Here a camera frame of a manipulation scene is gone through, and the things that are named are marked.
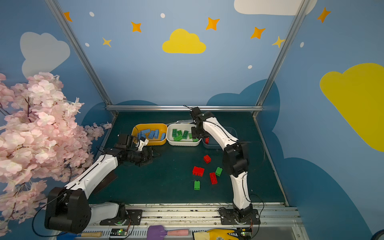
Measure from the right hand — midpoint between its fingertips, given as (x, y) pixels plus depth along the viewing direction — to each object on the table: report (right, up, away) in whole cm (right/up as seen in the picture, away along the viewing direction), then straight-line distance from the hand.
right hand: (199, 134), depth 93 cm
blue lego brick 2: (-38, +2, +12) cm, 40 cm away
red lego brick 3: (0, -22, -5) cm, 23 cm away
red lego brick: (+6, -5, +8) cm, 11 cm away
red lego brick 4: (+8, -26, -7) cm, 28 cm away
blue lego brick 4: (-30, 0, +12) cm, 32 cm away
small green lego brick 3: (-6, -1, +15) cm, 16 cm away
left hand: (-24, -12, -11) cm, 29 cm away
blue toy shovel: (-60, -45, -26) cm, 79 cm away
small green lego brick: (-14, 0, +13) cm, 19 cm away
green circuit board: (-40, -46, -23) cm, 65 cm away
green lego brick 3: (-2, -4, +7) cm, 9 cm away
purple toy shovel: (-20, -45, -24) cm, 55 cm away
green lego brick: (-17, 0, +13) cm, 22 cm away
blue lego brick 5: (-25, -2, +11) cm, 27 cm away
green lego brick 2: (-9, -1, +14) cm, 17 cm away
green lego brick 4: (+12, -22, -5) cm, 26 cm away
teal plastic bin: (+8, -6, +10) cm, 14 cm away
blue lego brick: (-42, -1, +12) cm, 43 cm away
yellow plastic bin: (-27, +4, +16) cm, 31 cm away
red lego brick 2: (+5, -16, 0) cm, 17 cm away
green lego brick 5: (-1, -28, -11) cm, 30 cm away
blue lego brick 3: (-34, 0, +13) cm, 37 cm away
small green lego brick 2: (-14, -3, +11) cm, 18 cm away
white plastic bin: (-10, -6, +8) cm, 14 cm away
